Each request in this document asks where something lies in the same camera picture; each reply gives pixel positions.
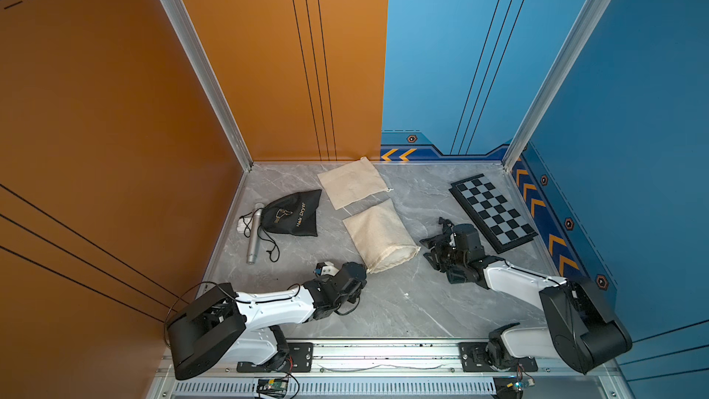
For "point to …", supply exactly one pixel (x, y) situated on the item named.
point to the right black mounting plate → (473, 359)
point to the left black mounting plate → (298, 358)
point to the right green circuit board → (511, 387)
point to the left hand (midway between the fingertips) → (372, 265)
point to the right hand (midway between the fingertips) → (420, 244)
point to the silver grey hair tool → (254, 234)
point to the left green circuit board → (272, 387)
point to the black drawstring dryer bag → (294, 213)
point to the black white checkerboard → (497, 218)
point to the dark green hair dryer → (467, 239)
